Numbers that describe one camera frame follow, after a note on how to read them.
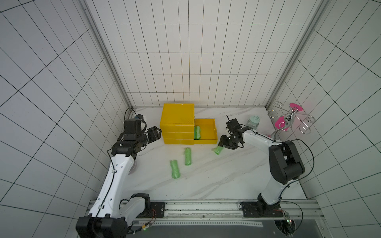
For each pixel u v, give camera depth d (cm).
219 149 92
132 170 80
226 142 83
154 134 66
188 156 90
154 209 72
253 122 100
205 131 103
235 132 72
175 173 83
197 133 100
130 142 52
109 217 37
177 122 83
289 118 77
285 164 48
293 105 86
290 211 72
